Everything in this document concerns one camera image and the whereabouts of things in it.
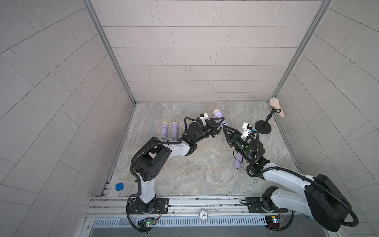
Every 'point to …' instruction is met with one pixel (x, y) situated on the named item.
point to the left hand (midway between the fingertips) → (227, 122)
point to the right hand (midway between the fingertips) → (221, 129)
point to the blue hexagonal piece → (119, 186)
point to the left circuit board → (150, 222)
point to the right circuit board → (273, 221)
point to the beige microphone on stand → (274, 101)
